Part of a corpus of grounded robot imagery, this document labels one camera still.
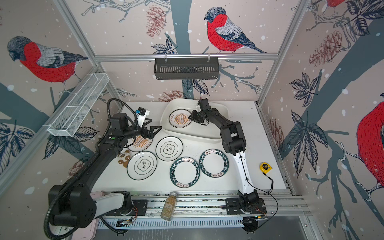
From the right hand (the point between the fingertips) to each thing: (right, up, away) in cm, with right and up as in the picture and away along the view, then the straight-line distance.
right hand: (190, 118), depth 105 cm
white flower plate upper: (-13, -19, -10) cm, 25 cm away
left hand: (-18, -2, -27) cm, 33 cm away
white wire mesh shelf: (-57, +3, -31) cm, 65 cm away
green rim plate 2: (+15, -27, -17) cm, 35 cm away
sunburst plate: (-9, 0, +5) cm, 10 cm away
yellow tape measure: (+45, -28, -20) cm, 57 cm away
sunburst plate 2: (-32, -17, -8) cm, 37 cm away
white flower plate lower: (-28, -28, -17) cm, 43 cm away
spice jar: (-9, -42, -35) cm, 55 cm away
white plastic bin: (+13, -9, -6) cm, 17 cm away
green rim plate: (-2, -31, -19) cm, 37 cm away
